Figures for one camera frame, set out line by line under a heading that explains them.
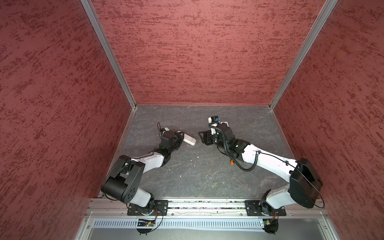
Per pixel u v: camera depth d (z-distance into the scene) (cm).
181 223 77
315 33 80
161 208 74
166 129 86
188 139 87
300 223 72
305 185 42
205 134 71
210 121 72
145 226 72
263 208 65
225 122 110
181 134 89
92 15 74
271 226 71
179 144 82
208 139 71
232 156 59
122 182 44
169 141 70
